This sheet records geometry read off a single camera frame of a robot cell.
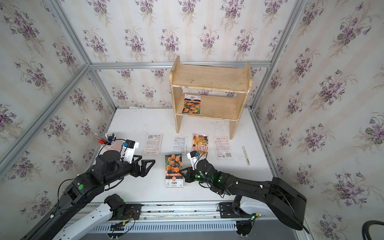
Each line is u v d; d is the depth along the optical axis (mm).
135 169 573
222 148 957
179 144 981
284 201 408
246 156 930
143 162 584
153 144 987
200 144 983
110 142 872
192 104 931
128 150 586
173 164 789
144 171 585
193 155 719
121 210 648
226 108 910
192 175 688
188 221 717
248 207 585
